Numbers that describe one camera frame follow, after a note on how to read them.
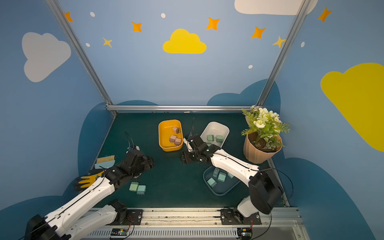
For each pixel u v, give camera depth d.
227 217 0.74
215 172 0.86
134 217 0.75
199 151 0.64
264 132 0.78
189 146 0.69
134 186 0.82
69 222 0.43
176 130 1.07
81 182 0.80
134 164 0.62
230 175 0.87
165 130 1.09
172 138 1.04
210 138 1.04
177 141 1.03
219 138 1.04
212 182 0.84
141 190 0.80
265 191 0.43
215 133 1.07
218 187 0.83
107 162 0.95
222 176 0.86
